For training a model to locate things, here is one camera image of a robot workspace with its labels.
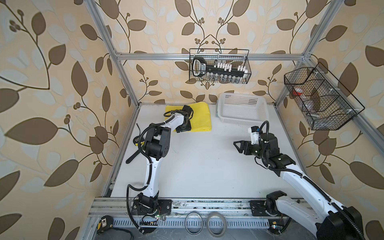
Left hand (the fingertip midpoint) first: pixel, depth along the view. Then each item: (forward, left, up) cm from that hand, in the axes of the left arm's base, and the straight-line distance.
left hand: (182, 127), depth 104 cm
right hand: (-20, -34, +13) cm, 41 cm away
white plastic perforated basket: (+18, -46, 0) cm, 49 cm away
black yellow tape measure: (-56, +31, 0) cm, 64 cm away
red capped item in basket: (+2, -65, +32) cm, 73 cm away
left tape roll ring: (-55, -9, -3) cm, 56 cm away
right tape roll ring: (-55, -20, -3) cm, 59 cm away
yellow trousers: (+7, -13, +1) cm, 15 cm away
